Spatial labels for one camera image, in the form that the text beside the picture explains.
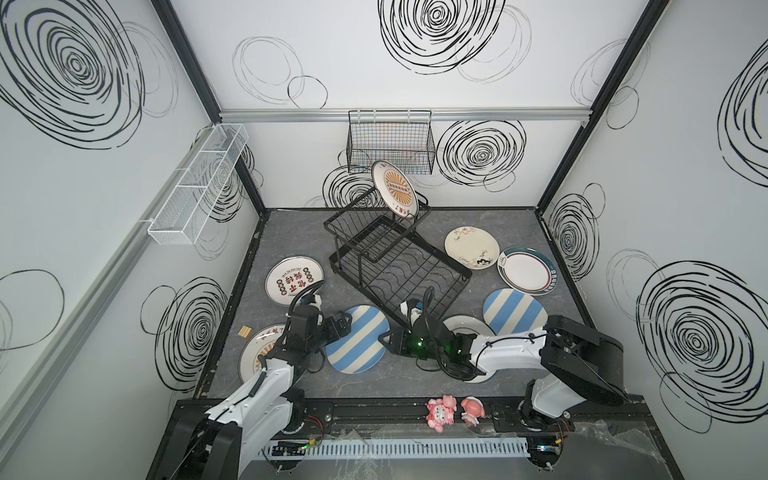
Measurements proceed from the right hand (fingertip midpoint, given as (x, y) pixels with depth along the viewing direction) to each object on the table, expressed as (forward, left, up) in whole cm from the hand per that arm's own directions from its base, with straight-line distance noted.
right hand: (376, 345), depth 78 cm
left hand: (+9, +10, -5) cm, 14 cm away
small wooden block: (+5, +39, -6) cm, 40 cm away
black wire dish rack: (+31, -2, -5) cm, 32 cm away
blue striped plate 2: (0, +4, -5) cm, 7 cm away
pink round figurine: (-13, -24, -5) cm, 28 cm away
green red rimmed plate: (+30, -51, -9) cm, 60 cm away
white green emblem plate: (+9, -30, -8) cm, 32 cm away
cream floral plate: (+39, -33, -7) cm, 52 cm away
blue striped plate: (+14, -40, -7) cm, 43 cm away
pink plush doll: (-14, -16, -5) cm, 22 cm away
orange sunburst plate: (+39, -4, +21) cm, 44 cm away
